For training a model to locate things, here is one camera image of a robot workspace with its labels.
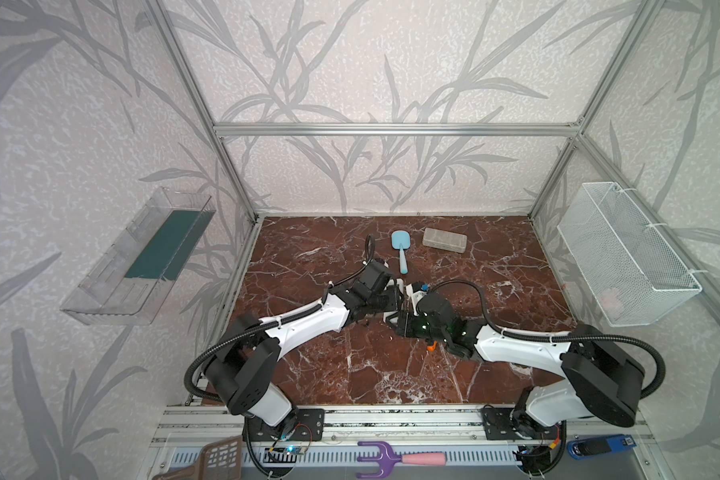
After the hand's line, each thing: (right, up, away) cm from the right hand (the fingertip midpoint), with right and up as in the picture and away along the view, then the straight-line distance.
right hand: (389, 311), depth 83 cm
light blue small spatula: (+6, +20, +30) cm, 36 cm away
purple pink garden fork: (0, -31, -14) cm, 34 cm away
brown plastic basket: (-40, -32, -13) cm, 53 cm away
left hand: (+4, +5, +2) cm, 7 cm away
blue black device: (+48, -29, -12) cm, 58 cm away
